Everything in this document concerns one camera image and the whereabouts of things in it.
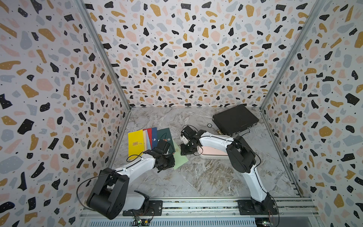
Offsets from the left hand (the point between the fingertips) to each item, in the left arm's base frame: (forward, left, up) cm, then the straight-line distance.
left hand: (175, 163), depth 87 cm
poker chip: (+32, -25, -3) cm, 40 cm away
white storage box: (+4, -23, 0) cm, 24 cm away
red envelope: (+26, +21, -3) cm, 33 cm away
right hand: (+7, -3, -2) cm, 8 cm away
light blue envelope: (+14, +20, -3) cm, 25 cm away
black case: (+35, -45, 0) cm, 57 cm away
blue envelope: (+21, +17, -3) cm, 27 cm away
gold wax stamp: (+24, -31, -2) cm, 40 cm away
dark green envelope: (+25, +10, -5) cm, 27 cm away
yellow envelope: (+15, +29, -2) cm, 32 cm away
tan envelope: (+18, +23, -2) cm, 30 cm away
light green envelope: (+4, -2, -4) cm, 6 cm away
